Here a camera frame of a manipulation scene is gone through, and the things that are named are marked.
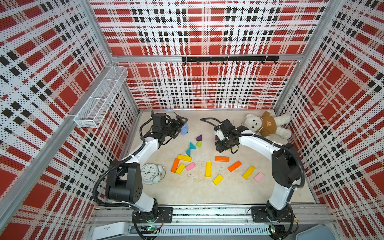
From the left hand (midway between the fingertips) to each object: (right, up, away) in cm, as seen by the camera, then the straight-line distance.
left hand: (187, 123), depth 87 cm
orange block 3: (+29, -27, +4) cm, 39 cm away
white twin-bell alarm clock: (-20, -29, -3) cm, 36 cm away
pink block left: (+2, -27, +4) cm, 27 cm away
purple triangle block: (+7, -10, +16) cm, 20 cm away
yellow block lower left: (-4, -28, +2) cm, 28 cm away
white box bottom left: (-32, -47, -22) cm, 61 cm away
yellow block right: (+36, -30, +2) cm, 47 cm away
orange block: (-8, -26, +4) cm, 28 cm away
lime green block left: (+7, -14, +14) cm, 21 cm away
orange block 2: (+21, -23, +6) cm, 32 cm away
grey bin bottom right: (+62, -50, -19) cm, 82 cm away
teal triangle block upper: (+2, -16, +12) cm, 20 cm away
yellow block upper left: (-1, -22, +6) cm, 23 cm away
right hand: (+22, -14, +4) cm, 26 cm away
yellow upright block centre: (+13, -28, +2) cm, 31 cm away
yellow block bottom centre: (+18, -33, -1) cm, 37 cm away
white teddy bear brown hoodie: (+54, -1, +15) cm, 56 cm away
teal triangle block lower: (-1, -19, +11) cm, 22 cm away
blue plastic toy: (-3, -4, +15) cm, 16 cm away
